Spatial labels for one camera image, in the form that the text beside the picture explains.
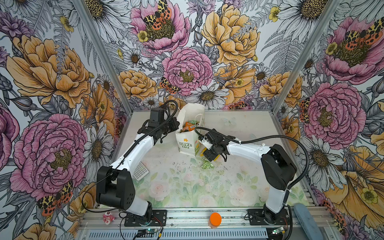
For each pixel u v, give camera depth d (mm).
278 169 488
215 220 677
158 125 592
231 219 755
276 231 715
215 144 748
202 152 849
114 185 435
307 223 706
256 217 739
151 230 714
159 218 732
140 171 893
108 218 715
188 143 874
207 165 886
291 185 517
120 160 465
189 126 913
